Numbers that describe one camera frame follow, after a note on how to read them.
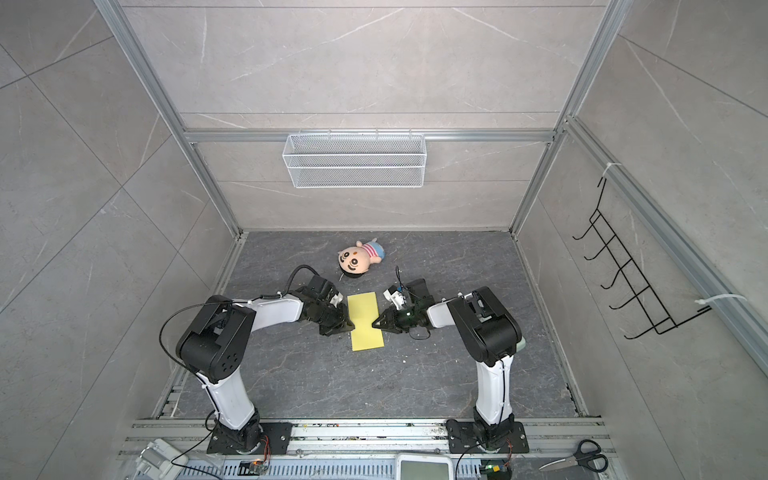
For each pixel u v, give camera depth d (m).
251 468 0.70
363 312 0.96
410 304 0.87
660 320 0.58
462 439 0.73
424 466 0.66
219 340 0.49
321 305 0.80
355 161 1.01
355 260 1.00
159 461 0.69
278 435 0.73
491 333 0.52
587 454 0.72
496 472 0.70
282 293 0.66
